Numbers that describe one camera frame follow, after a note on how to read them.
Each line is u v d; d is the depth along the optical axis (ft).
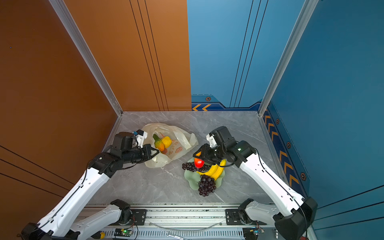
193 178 2.78
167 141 3.16
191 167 2.72
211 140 2.20
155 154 2.30
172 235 2.27
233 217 2.38
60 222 1.26
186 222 2.38
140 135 2.18
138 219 2.40
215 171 2.68
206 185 2.46
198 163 2.16
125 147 1.84
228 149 1.73
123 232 2.32
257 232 2.28
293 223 1.17
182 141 2.78
